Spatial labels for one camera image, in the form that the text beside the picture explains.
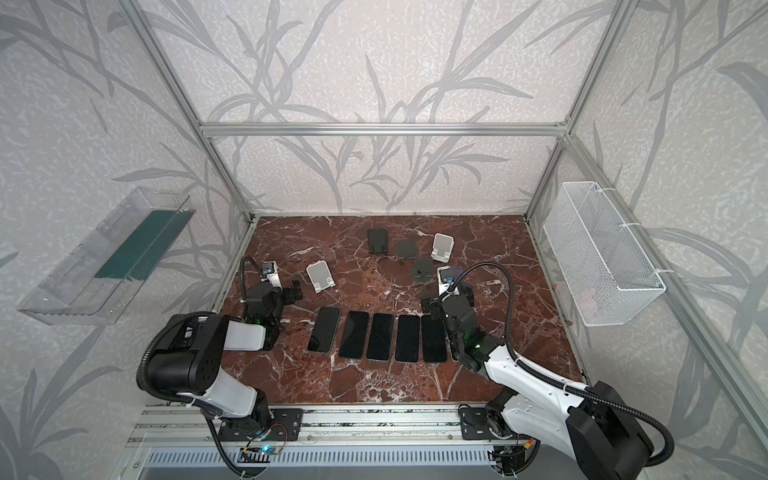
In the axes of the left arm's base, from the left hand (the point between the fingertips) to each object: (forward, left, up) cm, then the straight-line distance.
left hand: (285, 267), depth 94 cm
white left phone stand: (0, -10, -5) cm, 11 cm away
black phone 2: (-19, -47, -11) cm, 52 cm away
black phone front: (-19, -39, -9) cm, 44 cm away
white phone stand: (+12, -52, -4) cm, 53 cm away
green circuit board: (-47, -6, -7) cm, 48 cm away
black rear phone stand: (+15, -28, -3) cm, 32 cm away
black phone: (-19, -31, -8) cm, 38 cm away
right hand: (-7, -49, +8) cm, 50 cm away
